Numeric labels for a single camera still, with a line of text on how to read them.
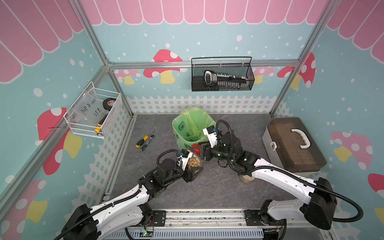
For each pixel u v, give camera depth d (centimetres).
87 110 67
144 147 102
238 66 90
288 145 85
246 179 81
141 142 103
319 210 39
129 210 49
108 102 80
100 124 63
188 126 90
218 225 74
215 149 63
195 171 69
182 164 64
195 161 74
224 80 88
